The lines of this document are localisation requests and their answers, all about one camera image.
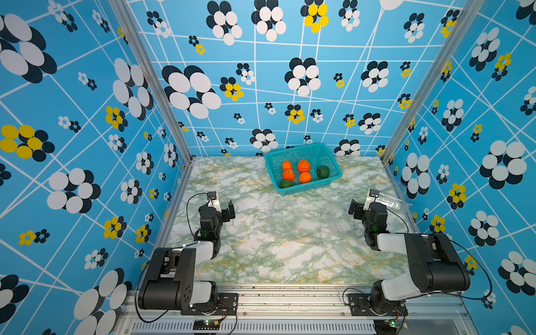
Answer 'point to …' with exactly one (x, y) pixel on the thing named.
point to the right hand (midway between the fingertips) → (367, 201)
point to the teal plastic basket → (318, 154)
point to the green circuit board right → (387, 326)
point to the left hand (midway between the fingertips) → (222, 200)
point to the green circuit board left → (206, 324)
